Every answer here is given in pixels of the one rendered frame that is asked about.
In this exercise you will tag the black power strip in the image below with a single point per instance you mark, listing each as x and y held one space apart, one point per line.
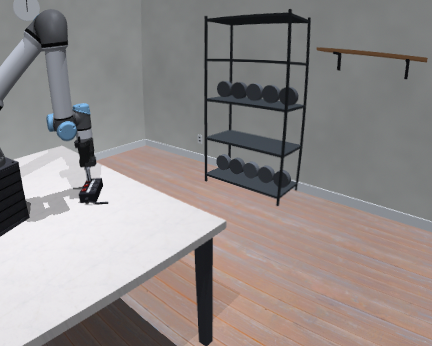
89 189

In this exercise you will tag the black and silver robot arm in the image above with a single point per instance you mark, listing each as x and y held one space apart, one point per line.
51 27

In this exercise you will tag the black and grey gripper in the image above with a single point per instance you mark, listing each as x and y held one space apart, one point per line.
86 146

